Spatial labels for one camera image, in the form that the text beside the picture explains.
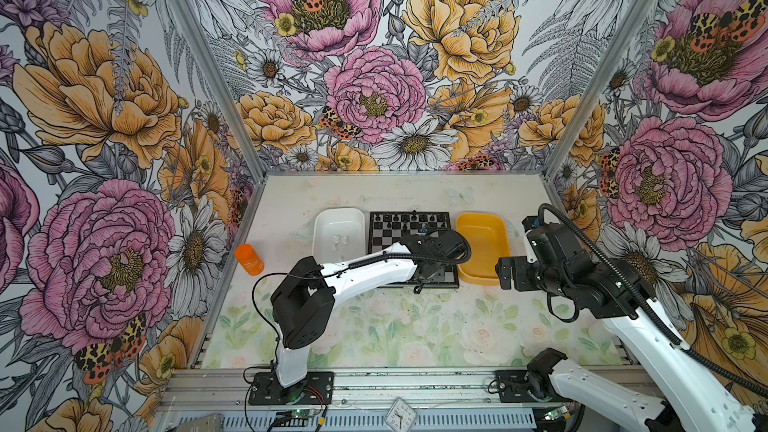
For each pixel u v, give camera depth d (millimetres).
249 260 883
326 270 488
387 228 1044
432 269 593
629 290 399
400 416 690
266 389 730
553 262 498
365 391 758
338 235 1011
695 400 375
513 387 736
